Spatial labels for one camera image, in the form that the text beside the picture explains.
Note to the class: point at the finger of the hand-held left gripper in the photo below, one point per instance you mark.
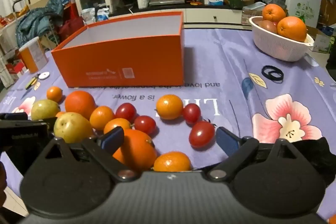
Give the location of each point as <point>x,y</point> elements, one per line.
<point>15,116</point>

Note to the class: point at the orange white carton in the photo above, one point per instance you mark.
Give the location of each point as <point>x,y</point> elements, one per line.
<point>32,56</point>

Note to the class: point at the blue white box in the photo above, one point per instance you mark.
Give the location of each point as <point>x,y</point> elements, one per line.
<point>216,0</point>

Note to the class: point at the yellow pear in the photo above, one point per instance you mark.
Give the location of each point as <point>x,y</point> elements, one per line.
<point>73,127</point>

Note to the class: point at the white blue plastic bag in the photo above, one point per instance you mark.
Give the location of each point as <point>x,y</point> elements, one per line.
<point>103,15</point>

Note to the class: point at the orange cardboard box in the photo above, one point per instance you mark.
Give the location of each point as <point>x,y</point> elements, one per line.
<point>123,58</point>

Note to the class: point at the red cherry tomato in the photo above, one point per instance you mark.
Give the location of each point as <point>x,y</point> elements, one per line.
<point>145,124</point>
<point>191,113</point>
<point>126,111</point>
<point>201,134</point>

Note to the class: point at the green pear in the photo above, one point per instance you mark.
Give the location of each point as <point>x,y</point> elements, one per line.
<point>44,109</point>

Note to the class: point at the purple floral tablecloth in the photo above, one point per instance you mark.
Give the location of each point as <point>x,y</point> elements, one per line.
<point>223,61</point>

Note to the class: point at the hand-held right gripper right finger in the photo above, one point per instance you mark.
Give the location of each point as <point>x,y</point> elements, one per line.
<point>227,142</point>

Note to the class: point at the television stand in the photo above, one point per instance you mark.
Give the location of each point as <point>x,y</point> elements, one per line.
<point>202,14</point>

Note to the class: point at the white colander basket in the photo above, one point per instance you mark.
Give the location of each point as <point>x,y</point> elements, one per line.
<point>278,47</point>

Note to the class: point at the blue jacket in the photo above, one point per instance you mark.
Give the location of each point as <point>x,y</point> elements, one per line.
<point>39,19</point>

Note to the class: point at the red packages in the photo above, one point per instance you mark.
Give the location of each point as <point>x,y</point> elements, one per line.
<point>15,70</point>

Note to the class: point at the black cloth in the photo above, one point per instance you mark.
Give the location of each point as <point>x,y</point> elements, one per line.
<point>315,158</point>

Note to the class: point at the small tangerine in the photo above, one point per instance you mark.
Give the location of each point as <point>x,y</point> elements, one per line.
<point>54,94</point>

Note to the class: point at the clear plastic container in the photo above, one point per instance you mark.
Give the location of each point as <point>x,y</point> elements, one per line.
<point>252,12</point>

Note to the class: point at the large orange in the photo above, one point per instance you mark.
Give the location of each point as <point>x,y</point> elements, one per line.
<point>80,103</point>
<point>136,151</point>
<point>292,27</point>
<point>273,13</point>

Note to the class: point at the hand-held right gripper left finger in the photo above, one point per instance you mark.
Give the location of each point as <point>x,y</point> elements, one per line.
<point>113,138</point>

